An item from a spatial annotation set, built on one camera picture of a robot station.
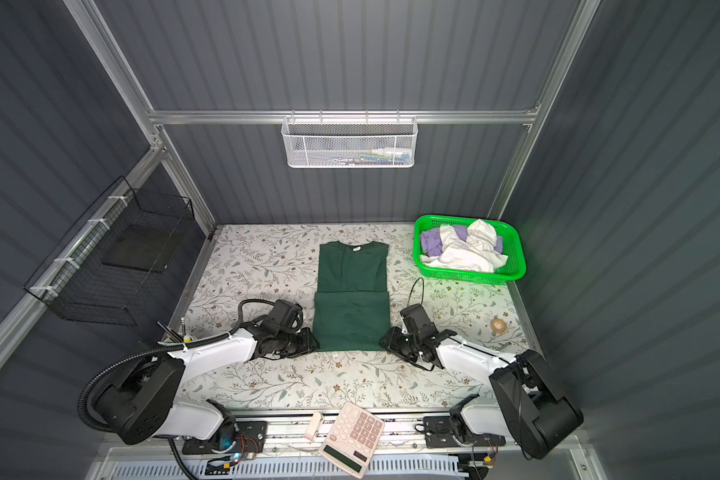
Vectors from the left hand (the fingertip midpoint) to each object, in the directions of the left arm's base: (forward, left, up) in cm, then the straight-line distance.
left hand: (319, 347), depth 88 cm
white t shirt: (+28, -54, +8) cm, 61 cm away
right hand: (-1, -20, +1) cm, 20 cm away
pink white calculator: (-24, -9, +1) cm, 26 cm away
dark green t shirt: (+14, -10, +1) cm, 17 cm away
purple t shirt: (+35, -40, +7) cm, 53 cm away
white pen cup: (+1, +38, +10) cm, 40 cm away
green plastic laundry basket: (+22, -66, +5) cm, 70 cm away
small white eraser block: (-21, +1, +1) cm, 21 cm away
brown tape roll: (+4, -56, 0) cm, 56 cm away
